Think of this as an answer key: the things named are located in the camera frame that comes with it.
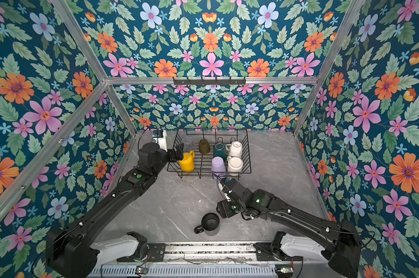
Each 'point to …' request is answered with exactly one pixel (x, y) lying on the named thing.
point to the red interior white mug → (235, 165)
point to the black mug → (210, 225)
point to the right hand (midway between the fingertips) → (221, 207)
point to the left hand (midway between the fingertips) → (175, 139)
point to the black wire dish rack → (202, 162)
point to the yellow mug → (187, 164)
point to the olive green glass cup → (204, 147)
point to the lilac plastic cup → (218, 168)
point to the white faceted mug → (235, 149)
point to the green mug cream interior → (219, 149)
